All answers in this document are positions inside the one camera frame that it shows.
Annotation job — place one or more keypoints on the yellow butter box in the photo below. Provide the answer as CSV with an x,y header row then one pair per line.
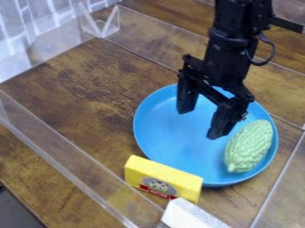
x,y
162,180

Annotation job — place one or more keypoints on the blue round plate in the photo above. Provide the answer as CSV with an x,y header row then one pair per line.
x,y
172,139

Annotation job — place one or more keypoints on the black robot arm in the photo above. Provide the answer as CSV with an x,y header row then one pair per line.
x,y
242,18

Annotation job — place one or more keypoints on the green bumpy gourd toy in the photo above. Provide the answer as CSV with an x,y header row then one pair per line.
x,y
247,146

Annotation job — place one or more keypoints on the clear acrylic enclosure wall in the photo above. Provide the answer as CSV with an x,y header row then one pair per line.
x,y
67,114

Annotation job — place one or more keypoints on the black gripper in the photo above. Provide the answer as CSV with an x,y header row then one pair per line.
x,y
216,78

